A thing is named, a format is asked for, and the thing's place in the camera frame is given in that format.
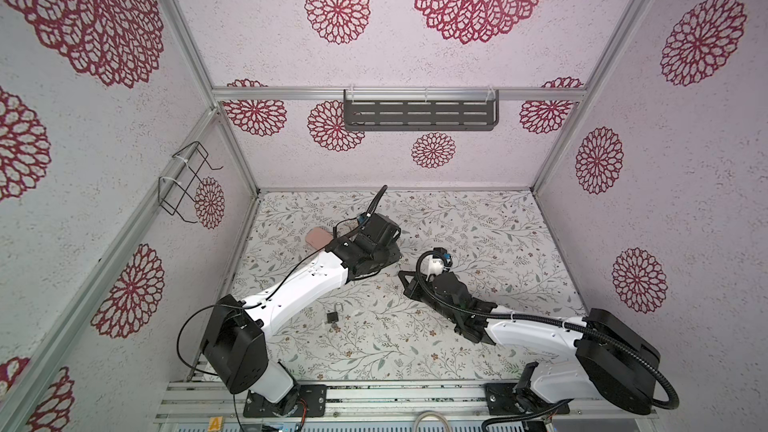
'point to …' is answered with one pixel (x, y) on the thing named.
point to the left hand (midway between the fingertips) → (394, 255)
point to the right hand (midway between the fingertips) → (396, 270)
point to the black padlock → (333, 316)
